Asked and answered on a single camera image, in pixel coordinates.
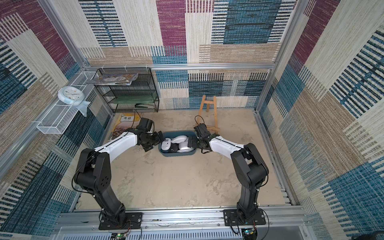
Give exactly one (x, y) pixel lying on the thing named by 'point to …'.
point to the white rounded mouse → (179, 139)
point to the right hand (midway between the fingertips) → (193, 141)
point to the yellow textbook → (123, 122)
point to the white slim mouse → (183, 147)
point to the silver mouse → (166, 144)
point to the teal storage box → (187, 133)
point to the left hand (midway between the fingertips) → (161, 140)
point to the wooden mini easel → (216, 128)
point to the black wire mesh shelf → (141, 96)
